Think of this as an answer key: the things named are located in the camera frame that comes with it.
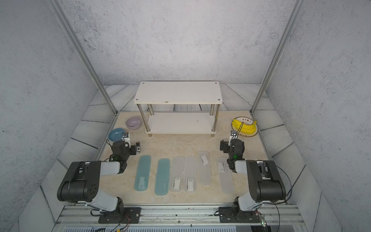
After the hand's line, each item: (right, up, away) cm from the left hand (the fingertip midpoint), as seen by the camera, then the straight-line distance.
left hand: (133, 141), depth 95 cm
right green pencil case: (+21, -19, -9) cm, 29 cm away
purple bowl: (-6, +12, +16) cm, 21 cm away
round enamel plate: (+76, +4, +9) cm, 76 cm away
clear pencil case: (+29, -18, -8) cm, 35 cm away
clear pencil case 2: (+37, -18, -8) cm, 42 cm away
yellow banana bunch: (+76, +8, +7) cm, 76 cm away
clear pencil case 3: (+58, -19, -8) cm, 62 cm away
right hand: (+64, +2, -1) cm, 64 cm away
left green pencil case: (+9, -18, -8) cm, 21 cm away
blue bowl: (-16, +4, +10) cm, 19 cm away
